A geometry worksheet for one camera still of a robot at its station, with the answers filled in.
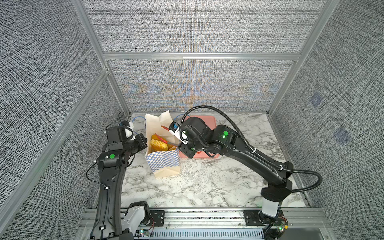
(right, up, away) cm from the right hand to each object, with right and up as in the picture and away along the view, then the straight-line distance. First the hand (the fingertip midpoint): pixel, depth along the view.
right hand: (182, 141), depth 66 cm
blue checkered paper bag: (-12, -12, +10) cm, 20 cm away
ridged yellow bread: (-15, -4, +19) cm, 25 cm away
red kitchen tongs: (-7, 0, 0) cm, 7 cm away
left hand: (-18, +1, +6) cm, 19 cm away
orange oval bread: (-19, 0, +29) cm, 35 cm away
